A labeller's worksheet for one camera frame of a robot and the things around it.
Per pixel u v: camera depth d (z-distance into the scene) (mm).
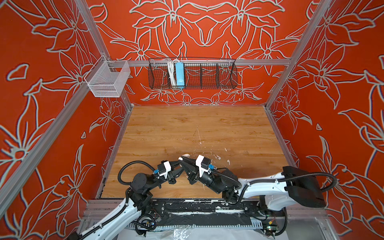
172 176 588
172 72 898
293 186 422
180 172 610
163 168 534
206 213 727
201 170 515
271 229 684
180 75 896
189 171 555
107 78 928
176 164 610
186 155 613
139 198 580
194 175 551
